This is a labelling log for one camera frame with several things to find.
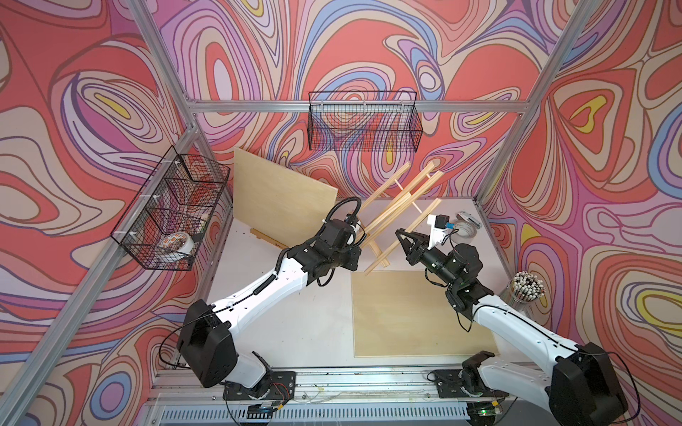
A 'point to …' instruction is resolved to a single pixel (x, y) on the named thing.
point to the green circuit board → (258, 409)
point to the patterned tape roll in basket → (179, 241)
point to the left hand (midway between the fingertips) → (361, 252)
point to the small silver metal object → (470, 218)
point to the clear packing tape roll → (463, 232)
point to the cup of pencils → (524, 289)
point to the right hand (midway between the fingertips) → (396, 237)
